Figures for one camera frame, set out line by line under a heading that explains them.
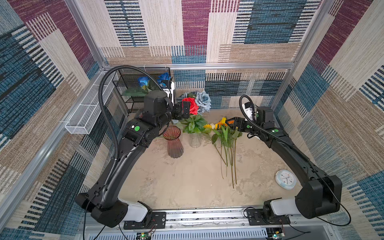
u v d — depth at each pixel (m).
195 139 0.96
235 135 1.01
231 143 0.97
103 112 0.42
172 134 0.85
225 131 0.97
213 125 1.05
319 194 0.41
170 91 0.54
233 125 0.71
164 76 0.73
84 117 0.71
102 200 0.38
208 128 1.05
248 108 0.72
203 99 0.69
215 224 0.73
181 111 0.55
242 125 0.70
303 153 0.49
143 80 0.75
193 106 0.67
